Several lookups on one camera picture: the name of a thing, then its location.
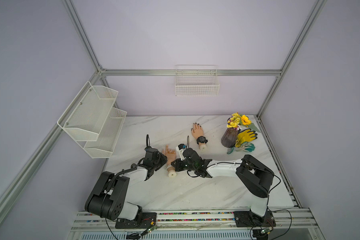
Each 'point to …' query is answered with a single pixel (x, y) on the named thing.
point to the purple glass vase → (229, 137)
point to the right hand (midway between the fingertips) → (172, 165)
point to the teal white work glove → (246, 146)
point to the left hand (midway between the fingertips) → (166, 158)
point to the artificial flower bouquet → (236, 120)
